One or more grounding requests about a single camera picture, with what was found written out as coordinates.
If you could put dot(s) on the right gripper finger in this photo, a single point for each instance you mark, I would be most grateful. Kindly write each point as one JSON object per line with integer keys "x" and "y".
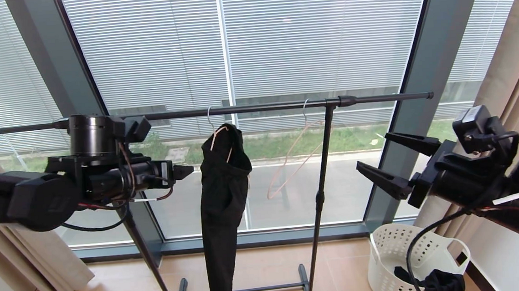
{"x": 387, "y": 180}
{"x": 417, "y": 146}

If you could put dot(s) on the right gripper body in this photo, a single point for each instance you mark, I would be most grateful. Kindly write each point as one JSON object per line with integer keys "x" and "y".
{"x": 463, "y": 183}

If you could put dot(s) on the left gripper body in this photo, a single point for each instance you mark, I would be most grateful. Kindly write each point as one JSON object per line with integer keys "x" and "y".
{"x": 143, "y": 176}

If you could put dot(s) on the pink clothes hanger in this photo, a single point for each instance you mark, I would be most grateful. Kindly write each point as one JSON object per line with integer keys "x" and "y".
{"x": 213, "y": 137}
{"x": 287, "y": 157}

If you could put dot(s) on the black shorts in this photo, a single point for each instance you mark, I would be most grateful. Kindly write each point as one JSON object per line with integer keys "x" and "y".
{"x": 224, "y": 202}

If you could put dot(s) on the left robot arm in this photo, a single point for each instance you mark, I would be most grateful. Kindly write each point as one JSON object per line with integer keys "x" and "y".
{"x": 39, "y": 202}

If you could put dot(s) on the white laundry basket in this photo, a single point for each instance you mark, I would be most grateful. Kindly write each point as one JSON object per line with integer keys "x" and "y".
{"x": 394, "y": 245}

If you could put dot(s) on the black clothes rack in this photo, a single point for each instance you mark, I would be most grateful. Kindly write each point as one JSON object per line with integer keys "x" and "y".
{"x": 284, "y": 105}

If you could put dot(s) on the black garment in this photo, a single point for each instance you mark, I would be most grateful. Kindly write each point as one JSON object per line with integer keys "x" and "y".
{"x": 438, "y": 283}

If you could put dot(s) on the beige curtain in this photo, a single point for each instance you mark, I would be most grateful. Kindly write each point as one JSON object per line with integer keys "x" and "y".
{"x": 34, "y": 261}
{"x": 518, "y": 54}

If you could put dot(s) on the window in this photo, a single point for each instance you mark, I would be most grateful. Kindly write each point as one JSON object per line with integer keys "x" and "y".
{"x": 43, "y": 64}

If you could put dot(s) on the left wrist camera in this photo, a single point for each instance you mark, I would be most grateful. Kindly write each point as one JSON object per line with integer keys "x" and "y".
{"x": 137, "y": 129}

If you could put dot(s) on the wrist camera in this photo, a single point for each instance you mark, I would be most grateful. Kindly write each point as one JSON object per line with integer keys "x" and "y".
{"x": 137, "y": 129}
{"x": 482, "y": 130}

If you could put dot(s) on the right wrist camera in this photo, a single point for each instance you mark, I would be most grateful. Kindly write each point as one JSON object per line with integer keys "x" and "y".
{"x": 482, "y": 130}

